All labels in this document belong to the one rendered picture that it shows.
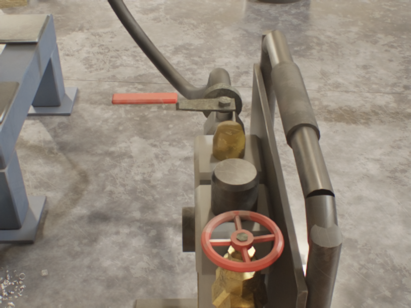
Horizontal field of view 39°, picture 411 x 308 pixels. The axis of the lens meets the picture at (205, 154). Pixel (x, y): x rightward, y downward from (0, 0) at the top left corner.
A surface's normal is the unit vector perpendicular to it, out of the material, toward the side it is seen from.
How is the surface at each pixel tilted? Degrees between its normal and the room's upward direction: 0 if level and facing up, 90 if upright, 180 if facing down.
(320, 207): 34
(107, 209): 0
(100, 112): 0
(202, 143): 0
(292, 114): 26
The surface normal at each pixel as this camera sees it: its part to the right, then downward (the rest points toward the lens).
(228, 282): -0.36, 0.56
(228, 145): -0.10, 0.33
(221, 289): -0.87, -0.39
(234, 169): 0.00, -0.80
